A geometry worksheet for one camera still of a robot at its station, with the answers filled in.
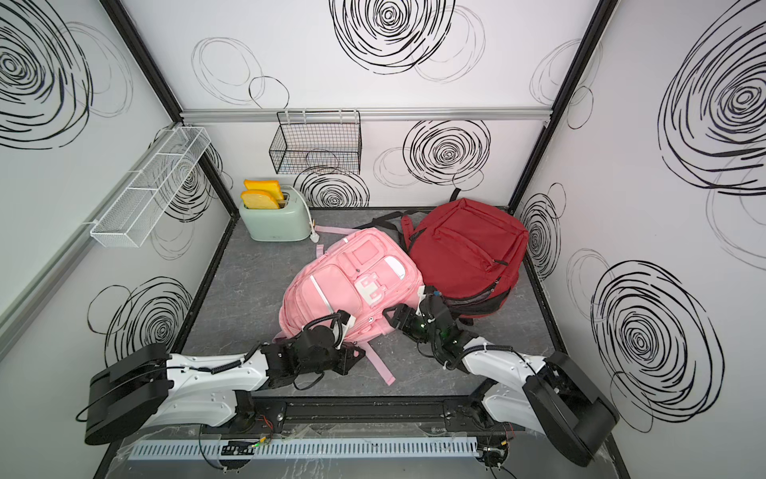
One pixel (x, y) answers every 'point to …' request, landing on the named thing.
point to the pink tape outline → (364, 273)
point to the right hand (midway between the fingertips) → (387, 318)
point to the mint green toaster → (290, 223)
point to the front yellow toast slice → (258, 200)
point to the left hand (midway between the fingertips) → (366, 357)
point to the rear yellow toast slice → (272, 188)
